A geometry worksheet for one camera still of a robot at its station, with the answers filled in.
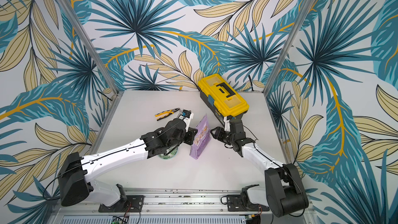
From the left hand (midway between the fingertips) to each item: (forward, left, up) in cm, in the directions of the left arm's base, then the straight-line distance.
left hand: (195, 132), depth 76 cm
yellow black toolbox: (+26, -15, -3) cm, 30 cm away
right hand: (+4, -5, -10) cm, 12 cm away
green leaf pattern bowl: (-5, +14, -17) cm, 23 cm away
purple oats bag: (+1, -4, -7) cm, 8 cm away
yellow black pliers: (+26, +20, -19) cm, 37 cm away
